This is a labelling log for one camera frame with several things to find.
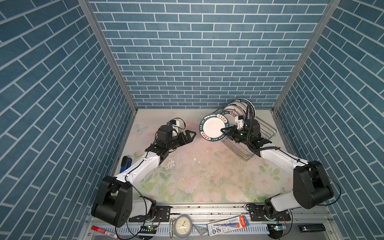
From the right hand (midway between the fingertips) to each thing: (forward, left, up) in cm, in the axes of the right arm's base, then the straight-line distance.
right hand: (219, 128), depth 84 cm
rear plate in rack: (+19, -22, -3) cm, 30 cm away
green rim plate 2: (+18, -12, 0) cm, 22 cm away
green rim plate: (+2, +5, -2) cm, 6 cm away
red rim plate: (+15, -7, -5) cm, 18 cm away
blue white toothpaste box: (-43, -5, -19) cm, 47 cm away
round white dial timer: (-45, +15, -16) cm, 50 cm away
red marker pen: (-51, +50, -18) cm, 73 cm away
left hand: (-5, +15, -2) cm, 16 cm away
